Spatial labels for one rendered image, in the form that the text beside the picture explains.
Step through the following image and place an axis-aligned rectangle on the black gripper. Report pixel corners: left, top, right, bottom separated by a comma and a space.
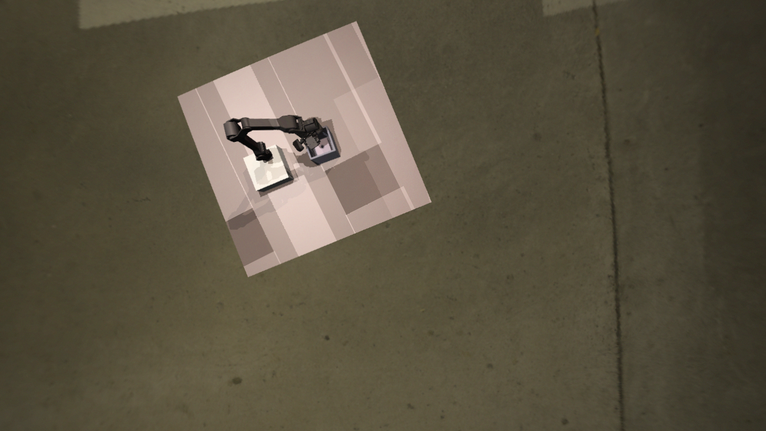
293, 124, 324, 152

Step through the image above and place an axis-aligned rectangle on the pale pink plate with hole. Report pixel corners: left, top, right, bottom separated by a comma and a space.
315, 138, 332, 155

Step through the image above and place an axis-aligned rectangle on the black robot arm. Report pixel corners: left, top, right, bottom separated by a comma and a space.
223, 115, 321, 163

